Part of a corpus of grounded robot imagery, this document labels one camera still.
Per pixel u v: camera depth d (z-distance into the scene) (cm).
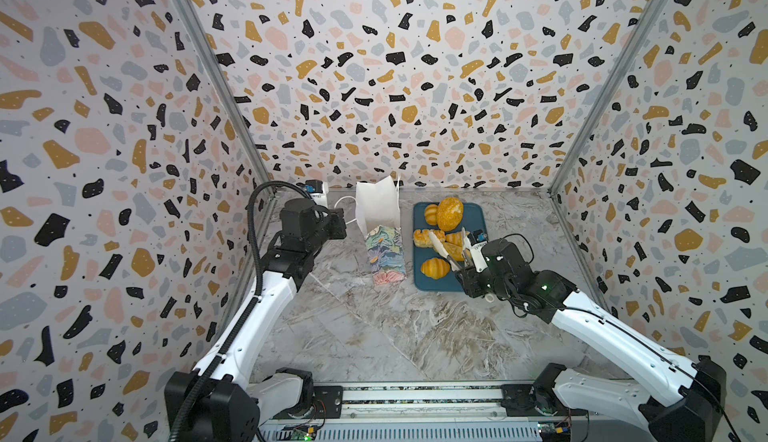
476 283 67
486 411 73
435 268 95
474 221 114
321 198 67
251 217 52
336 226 68
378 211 93
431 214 109
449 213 105
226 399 37
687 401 38
